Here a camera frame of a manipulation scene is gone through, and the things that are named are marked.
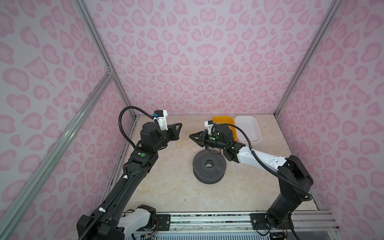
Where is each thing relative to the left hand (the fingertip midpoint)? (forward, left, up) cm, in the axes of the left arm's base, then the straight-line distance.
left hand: (182, 121), depth 70 cm
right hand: (-2, -3, -8) cm, 9 cm away
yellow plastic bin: (+28, -29, -30) cm, 50 cm away
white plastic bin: (+28, -48, -36) cm, 66 cm away
